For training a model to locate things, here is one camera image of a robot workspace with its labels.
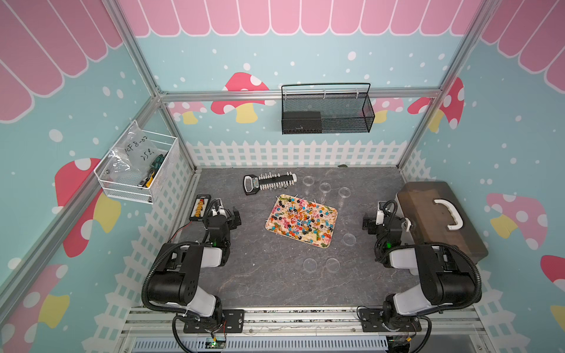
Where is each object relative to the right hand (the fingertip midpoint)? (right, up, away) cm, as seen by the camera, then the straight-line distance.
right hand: (378, 212), depth 94 cm
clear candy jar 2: (-22, +11, +6) cm, 25 cm away
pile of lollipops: (-30, -4, +5) cm, 31 cm away
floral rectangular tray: (-32, -4, +4) cm, 33 cm away
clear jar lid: (-21, -20, -6) cm, 30 cm away
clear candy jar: (-29, +14, +7) cm, 33 cm away
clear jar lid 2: (-30, -20, -6) cm, 37 cm away
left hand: (-66, 0, 0) cm, 66 cm away
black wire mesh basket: (-22, +46, +2) cm, 51 cm away
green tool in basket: (-83, +17, -20) cm, 88 cm away
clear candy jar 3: (-14, +9, +3) cm, 17 cm away
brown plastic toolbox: (+17, 0, -11) cm, 21 cm away
